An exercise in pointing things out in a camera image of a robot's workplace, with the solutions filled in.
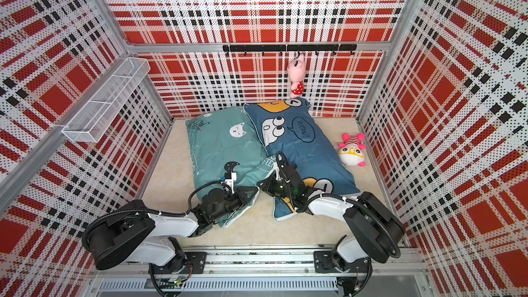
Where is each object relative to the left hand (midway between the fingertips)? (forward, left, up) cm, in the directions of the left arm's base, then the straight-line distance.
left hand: (261, 189), depth 82 cm
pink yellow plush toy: (+20, -42, -3) cm, 47 cm away
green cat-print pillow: (+30, +24, -4) cm, 39 cm away
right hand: (+2, +1, 0) cm, 2 cm away
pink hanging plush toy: (+45, -15, +24) cm, 53 cm away
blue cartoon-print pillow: (+10, -19, +3) cm, 22 cm away
